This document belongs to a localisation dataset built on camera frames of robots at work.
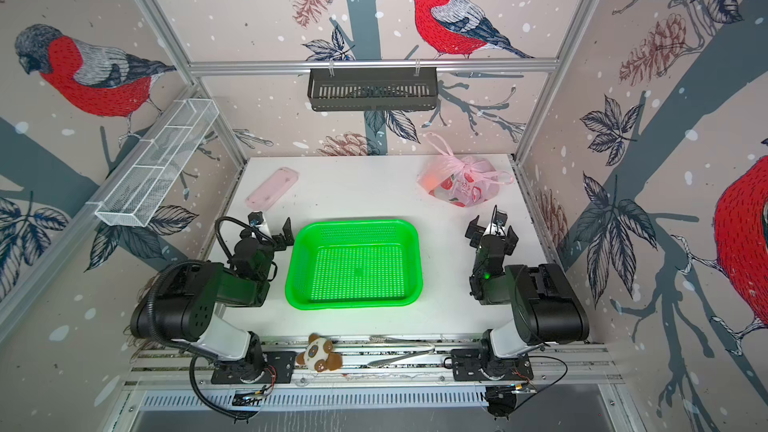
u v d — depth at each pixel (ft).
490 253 2.24
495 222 2.50
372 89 3.49
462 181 3.26
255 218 2.51
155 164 2.56
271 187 3.73
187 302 1.50
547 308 1.46
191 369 2.24
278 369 2.40
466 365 2.39
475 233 2.70
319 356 2.42
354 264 3.02
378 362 2.49
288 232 2.81
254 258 2.32
